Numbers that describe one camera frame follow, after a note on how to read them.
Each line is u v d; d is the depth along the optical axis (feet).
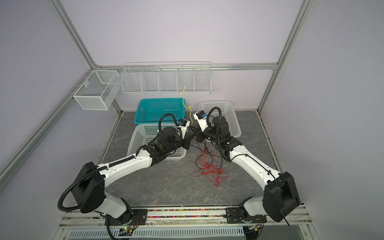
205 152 3.14
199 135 2.20
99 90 3.26
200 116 2.11
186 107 3.60
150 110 3.93
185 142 2.32
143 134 3.35
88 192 1.39
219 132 1.92
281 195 1.34
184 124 2.25
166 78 3.26
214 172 2.89
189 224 2.39
